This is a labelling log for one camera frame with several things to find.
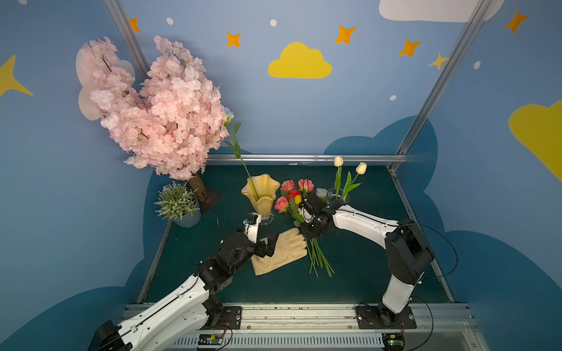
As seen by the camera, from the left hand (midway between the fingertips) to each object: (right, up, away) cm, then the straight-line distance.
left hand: (267, 227), depth 77 cm
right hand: (+16, -4, +13) cm, 21 cm away
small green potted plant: (-36, +8, +9) cm, 38 cm away
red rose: (+10, +11, +27) cm, 31 cm away
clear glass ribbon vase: (+31, +10, +12) cm, 34 cm away
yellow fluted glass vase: (-4, +13, +14) cm, 19 cm away
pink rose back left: (+8, +15, +31) cm, 35 cm away
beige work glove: (+9, -11, +14) cm, 20 cm away
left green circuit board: (-18, -36, -5) cm, 41 cm away
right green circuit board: (+43, -38, -4) cm, 58 cm away
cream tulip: (+28, +25, +9) cm, 39 cm away
